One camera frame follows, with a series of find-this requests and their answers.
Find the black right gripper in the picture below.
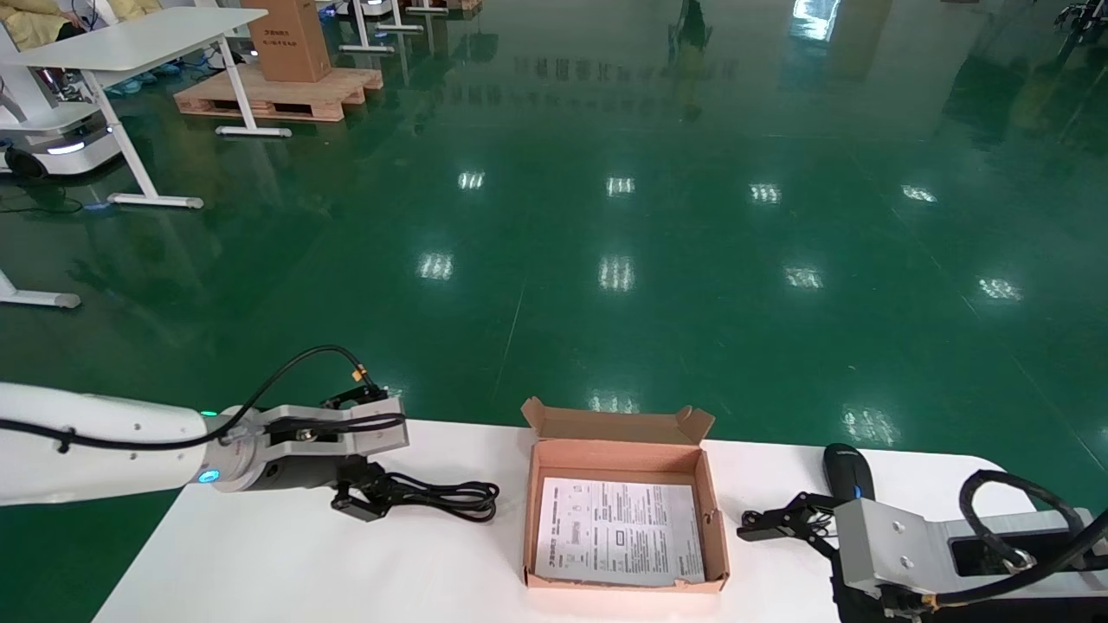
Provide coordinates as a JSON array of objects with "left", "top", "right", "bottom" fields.
[{"left": 828, "top": 543, "right": 1108, "bottom": 623}]

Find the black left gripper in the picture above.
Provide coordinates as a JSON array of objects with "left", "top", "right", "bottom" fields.
[{"left": 221, "top": 386, "right": 390, "bottom": 523}]

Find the black computer mouse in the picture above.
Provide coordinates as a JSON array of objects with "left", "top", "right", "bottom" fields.
[{"left": 821, "top": 442, "right": 876, "bottom": 504}]

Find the black power cable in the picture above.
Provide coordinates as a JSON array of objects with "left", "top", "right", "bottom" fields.
[{"left": 372, "top": 472, "right": 501, "bottom": 523}]

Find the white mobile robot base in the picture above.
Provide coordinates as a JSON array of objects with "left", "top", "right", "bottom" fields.
[{"left": 0, "top": 24, "right": 123, "bottom": 181}]

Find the open brown cardboard box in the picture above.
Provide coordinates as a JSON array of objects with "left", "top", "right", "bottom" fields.
[{"left": 520, "top": 396, "right": 731, "bottom": 595}]

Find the white printed instruction sheet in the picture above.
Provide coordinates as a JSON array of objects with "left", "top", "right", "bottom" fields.
[{"left": 533, "top": 477, "right": 707, "bottom": 586}]

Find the white table foot bar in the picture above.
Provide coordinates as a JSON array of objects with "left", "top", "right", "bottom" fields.
[{"left": 0, "top": 270, "right": 82, "bottom": 311}]

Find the wooden pallet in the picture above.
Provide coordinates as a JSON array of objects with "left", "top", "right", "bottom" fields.
[{"left": 173, "top": 64, "right": 384, "bottom": 123}]

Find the tall brown cardboard carton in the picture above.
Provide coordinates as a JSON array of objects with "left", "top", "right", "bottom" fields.
[{"left": 242, "top": 0, "right": 333, "bottom": 84}]

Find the white desk with legs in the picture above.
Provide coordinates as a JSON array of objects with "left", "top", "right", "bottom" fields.
[{"left": 0, "top": 7, "right": 293, "bottom": 211}]

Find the person in yellow clothes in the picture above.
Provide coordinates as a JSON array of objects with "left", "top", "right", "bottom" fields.
[{"left": 0, "top": 0, "right": 89, "bottom": 51}]

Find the black equipment with wheels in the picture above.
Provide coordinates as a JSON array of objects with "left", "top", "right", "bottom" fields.
[{"left": 1053, "top": 0, "right": 1108, "bottom": 46}]

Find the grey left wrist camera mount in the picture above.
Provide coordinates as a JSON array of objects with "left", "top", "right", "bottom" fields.
[{"left": 262, "top": 395, "right": 409, "bottom": 466}]

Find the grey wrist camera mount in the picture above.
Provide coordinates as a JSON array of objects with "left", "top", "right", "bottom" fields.
[
  {"left": 262, "top": 395, "right": 409, "bottom": 466},
  {"left": 834, "top": 498, "right": 1108, "bottom": 600}
]

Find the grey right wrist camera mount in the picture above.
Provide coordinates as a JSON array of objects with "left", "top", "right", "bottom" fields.
[{"left": 834, "top": 498, "right": 1108, "bottom": 600}]

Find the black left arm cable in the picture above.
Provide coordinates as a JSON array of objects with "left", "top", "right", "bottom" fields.
[{"left": 0, "top": 345, "right": 382, "bottom": 453}]

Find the black cable on floor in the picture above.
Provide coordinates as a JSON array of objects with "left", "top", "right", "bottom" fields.
[{"left": 0, "top": 185, "right": 85, "bottom": 216}]

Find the white table leg frame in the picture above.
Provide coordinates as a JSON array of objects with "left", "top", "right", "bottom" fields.
[{"left": 338, "top": 0, "right": 450, "bottom": 55}]

